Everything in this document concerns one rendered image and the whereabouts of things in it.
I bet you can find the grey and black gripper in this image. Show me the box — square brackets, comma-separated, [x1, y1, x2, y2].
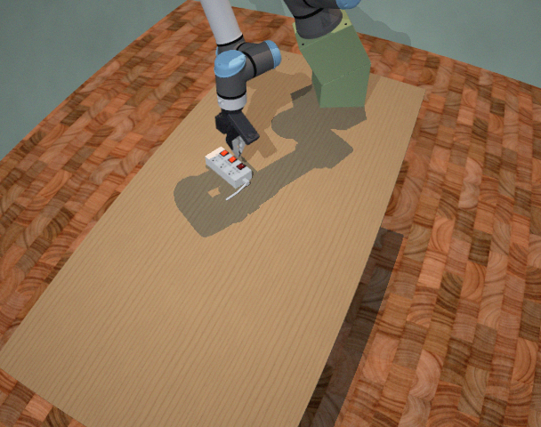
[215, 107, 246, 157]

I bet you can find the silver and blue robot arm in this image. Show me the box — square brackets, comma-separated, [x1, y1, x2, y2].
[199, 0, 361, 145]

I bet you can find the white power strip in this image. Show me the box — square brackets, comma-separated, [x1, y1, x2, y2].
[205, 147, 252, 200]

